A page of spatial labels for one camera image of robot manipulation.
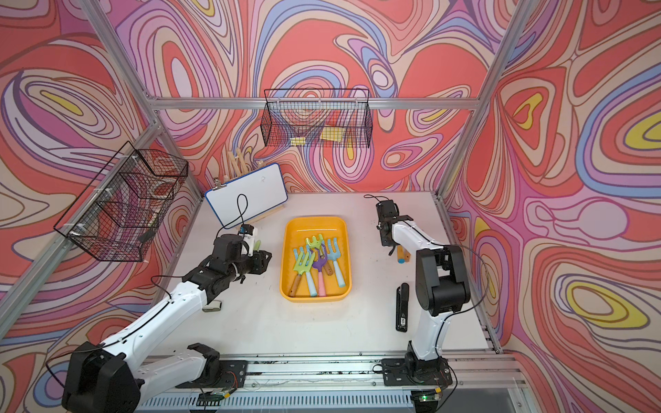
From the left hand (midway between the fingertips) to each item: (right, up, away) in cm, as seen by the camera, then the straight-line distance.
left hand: (267, 254), depth 83 cm
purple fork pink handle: (+16, -5, +12) cm, 21 cm away
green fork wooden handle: (+9, -7, +11) cm, 16 cm away
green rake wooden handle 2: (+15, +1, +18) cm, 24 cm away
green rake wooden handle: (+50, -3, +13) cm, 51 cm away
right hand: (+47, +3, +13) cm, 49 cm away
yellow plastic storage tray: (+7, +7, +21) cm, 23 cm away
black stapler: (+45, -15, +1) cm, 47 cm away
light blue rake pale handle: (+22, -3, +16) cm, 27 cm away
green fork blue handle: (+12, -6, +10) cm, 17 cm away
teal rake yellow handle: (+46, -1, +10) cm, 47 cm away
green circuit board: (-13, -38, -12) cm, 42 cm away
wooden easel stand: (-13, +31, +8) cm, 34 cm away
